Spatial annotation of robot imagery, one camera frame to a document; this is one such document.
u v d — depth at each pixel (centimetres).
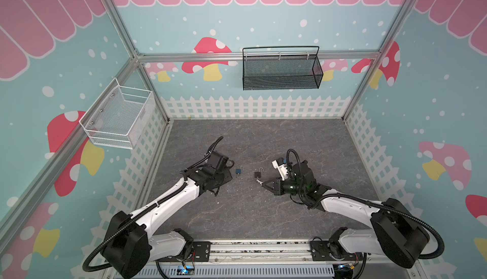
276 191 76
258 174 97
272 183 76
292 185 72
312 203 63
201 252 75
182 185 53
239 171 98
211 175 62
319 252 74
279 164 76
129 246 40
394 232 43
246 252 76
